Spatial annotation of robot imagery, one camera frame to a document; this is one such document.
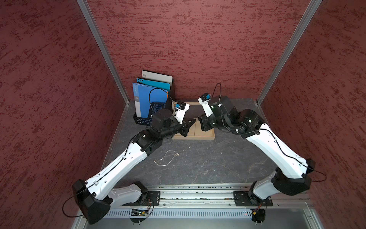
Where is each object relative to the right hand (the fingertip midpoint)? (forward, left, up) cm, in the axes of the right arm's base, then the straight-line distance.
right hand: (199, 122), depth 65 cm
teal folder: (+36, +25, -5) cm, 44 cm away
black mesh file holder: (+20, +25, -10) cm, 34 cm away
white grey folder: (+45, +27, -6) cm, 53 cm away
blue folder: (+29, +34, -9) cm, 46 cm away
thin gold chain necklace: (-1, +3, 0) cm, 3 cm away
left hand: (0, +3, -1) cm, 3 cm away
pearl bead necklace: (-2, +13, -33) cm, 35 cm away
